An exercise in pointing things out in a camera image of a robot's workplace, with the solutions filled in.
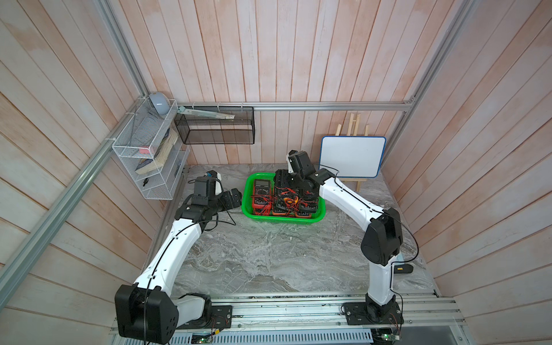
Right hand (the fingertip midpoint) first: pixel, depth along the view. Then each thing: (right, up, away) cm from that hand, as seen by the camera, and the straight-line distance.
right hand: (278, 178), depth 89 cm
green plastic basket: (-14, -13, +6) cm, 20 cm away
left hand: (-18, -9, -7) cm, 22 cm away
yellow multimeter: (+5, -10, +4) cm, 12 cm away
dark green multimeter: (+12, -14, +3) cm, 19 cm away
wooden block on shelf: (-45, +8, -10) cm, 46 cm away
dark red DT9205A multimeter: (-7, -10, +4) cm, 13 cm away
